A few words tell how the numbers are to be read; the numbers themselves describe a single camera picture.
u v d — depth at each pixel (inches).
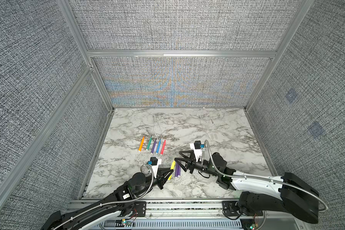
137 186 22.0
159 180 25.1
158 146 38.3
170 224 27.6
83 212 19.5
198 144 24.7
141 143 38.5
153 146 38.3
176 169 33.9
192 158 25.2
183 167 25.8
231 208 28.6
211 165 21.2
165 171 26.9
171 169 28.2
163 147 38.1
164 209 29.4
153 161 25.1
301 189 16.1
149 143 38.8
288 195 16.6
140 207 29.0
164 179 27.0
